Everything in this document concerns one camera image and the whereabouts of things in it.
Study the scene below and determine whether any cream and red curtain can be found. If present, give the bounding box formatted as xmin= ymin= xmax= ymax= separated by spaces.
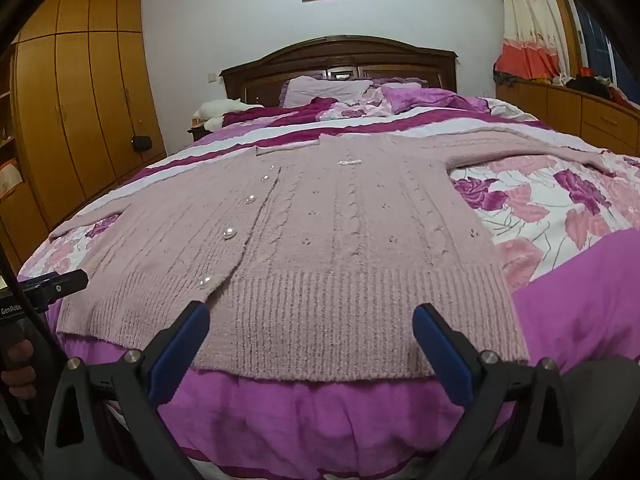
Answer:
xmin=495 ymin=0 xmax=570 ymax=80

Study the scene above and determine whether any light purple pillow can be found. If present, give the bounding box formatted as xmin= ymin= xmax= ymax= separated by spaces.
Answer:
xmin=280 ymin=76 xmax=373 ymax=108

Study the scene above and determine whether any small black bag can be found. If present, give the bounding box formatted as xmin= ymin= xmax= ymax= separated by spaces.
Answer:
xmin=131 ymin=136 xmax=153 ymax=153

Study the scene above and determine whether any pink knitted cardigan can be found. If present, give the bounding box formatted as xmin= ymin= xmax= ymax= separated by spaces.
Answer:
xmin=58 ymin=131 xmax=602 ymax=382

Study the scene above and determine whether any purple ruffled pillow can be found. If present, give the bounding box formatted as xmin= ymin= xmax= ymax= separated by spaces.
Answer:
xmin=381 ymin=84 xmax=490 ymax=114

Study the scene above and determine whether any person's left hand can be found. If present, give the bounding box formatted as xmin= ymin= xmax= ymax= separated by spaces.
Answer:
xmin=1 ymin=339 xmax=36 ymax=400

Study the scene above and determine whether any wooden drawer cabinet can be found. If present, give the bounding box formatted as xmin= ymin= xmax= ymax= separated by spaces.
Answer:
xmin=496 ymin=81 xmax=639 ymax=156

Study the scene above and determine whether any dark wooden headboard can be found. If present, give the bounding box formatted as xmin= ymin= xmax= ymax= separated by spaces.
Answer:
xmin=220 ymin=35 xmax=458 ymax=106

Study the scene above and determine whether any clothes pile on cabinet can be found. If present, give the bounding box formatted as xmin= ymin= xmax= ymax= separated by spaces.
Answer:
xmin=552 ymin=67 xmax=639 ymax=110

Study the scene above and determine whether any dark wooden nightstand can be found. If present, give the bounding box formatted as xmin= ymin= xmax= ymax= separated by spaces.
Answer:
xmin=188 ymin=125 xmax=209 ymax=142

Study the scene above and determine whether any wooden wardrobe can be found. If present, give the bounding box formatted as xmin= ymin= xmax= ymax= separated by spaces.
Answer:
xmin=1 ymin=0 xmax=166 ymax=270

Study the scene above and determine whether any white plush toy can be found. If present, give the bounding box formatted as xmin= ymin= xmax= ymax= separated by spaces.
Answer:
xmin=192 ymin=99 xmax=260 ymax=132

